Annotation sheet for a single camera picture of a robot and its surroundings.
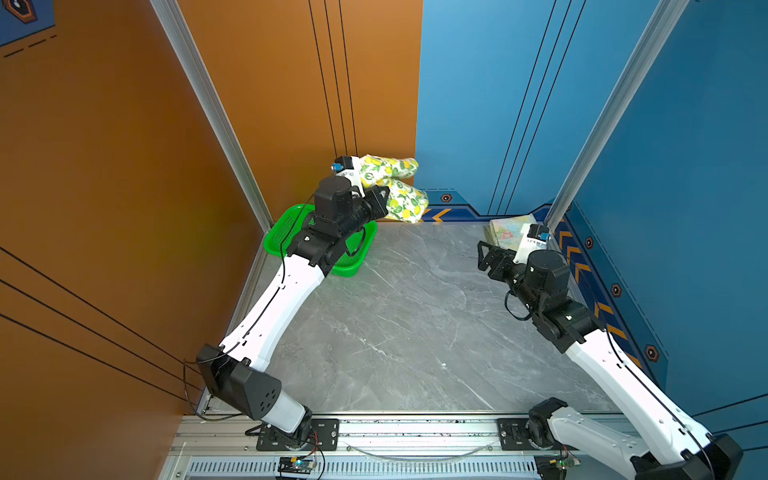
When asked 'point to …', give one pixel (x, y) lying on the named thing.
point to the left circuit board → (295, 465)
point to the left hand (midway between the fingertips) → (388, 183)
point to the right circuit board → (554, 466)
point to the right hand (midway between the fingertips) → (486, 246)
